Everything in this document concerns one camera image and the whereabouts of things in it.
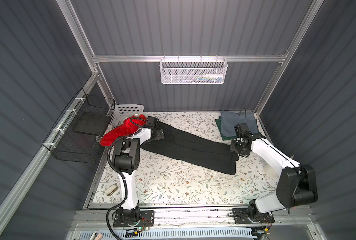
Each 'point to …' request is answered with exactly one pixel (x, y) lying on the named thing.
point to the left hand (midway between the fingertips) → (156, 136)
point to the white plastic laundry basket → (121, 112)
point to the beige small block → (112, 190)
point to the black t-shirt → (193, 150)
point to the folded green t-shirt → (218, 122)
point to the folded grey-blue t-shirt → (229, 119)
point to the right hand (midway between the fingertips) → (236, 149)
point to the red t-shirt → (130, 125)
